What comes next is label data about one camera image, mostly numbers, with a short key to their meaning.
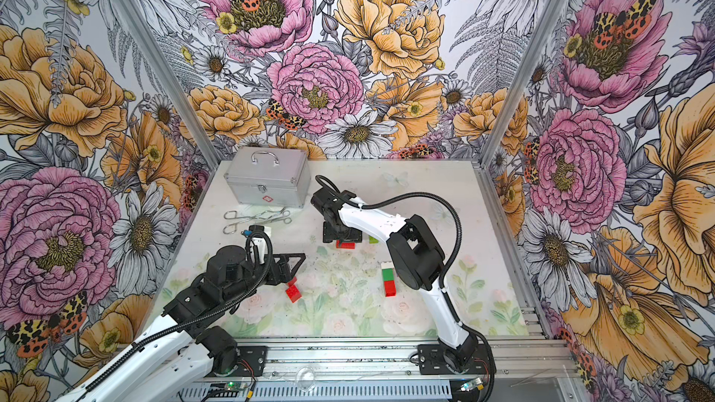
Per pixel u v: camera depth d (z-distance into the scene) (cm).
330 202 70
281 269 68
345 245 96
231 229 102
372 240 97
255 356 75
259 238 66
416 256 55
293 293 83
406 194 58
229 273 56
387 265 89
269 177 96
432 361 74
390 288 85
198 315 52
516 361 77
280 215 105
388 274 89
